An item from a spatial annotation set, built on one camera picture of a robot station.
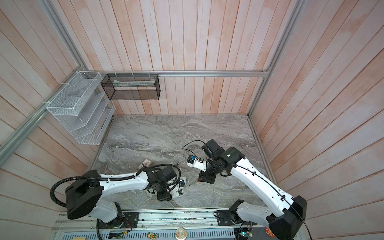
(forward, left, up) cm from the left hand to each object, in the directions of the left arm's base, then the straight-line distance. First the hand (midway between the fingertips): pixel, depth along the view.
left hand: (166, 195), depth 81 cm
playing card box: (+19, +14, +1) cm, 24 cm away
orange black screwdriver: (+4, -16, +13) cm, 21 cm away
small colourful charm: (-18, +5, +1) cm, 19 cm away
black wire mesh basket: (+67, +29, +24) cm, 77 cm away
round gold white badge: (-17, -8, 0) cm, 19 cm away
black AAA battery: (+19, -6, 0) cm, 20 cm away
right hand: (+5, -19, +16) cm, 25 cm away
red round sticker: (-17, -51, +1) cm, 54 cm away
